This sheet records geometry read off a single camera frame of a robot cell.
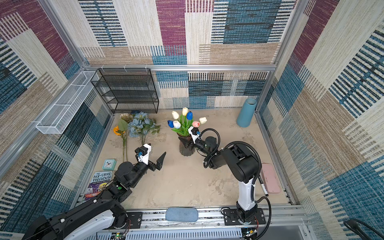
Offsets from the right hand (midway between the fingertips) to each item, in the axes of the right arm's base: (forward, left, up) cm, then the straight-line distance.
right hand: (183, 133), depth 88 cm
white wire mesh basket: (-1, +58, +19) cm, 61 cm away
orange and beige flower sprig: (+14, +44, -12) cm, 47 cm away
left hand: (-12, +12, +6) cm, 18 cm away
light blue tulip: (-3, +5, +13) cm, 15 cm away
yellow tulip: (+3, -2, +15) cm, 16 cm away
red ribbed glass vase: (-5, -3, -12) cm, 13 cm away
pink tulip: (-5, -8, +15) cm, 17 cm away
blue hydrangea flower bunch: (+12, +28, -5) cm, 30 cm away
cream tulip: (+2, +3, +14) cm, 14 cm away
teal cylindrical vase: (+18, -42, -4) cm, 46 cm away
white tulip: (+2, -12, +9) cm, 15 cm away
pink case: (-25, -47, -13) cm, 55 cm away
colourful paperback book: (-21, +47, -13) cm, 53 cm away
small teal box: (-12, +44, -12) cm, 48 cm away
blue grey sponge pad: (-39, +1, -12) cm, 41 cm away
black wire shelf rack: (+39, +41, +2) cm, 57 cm away
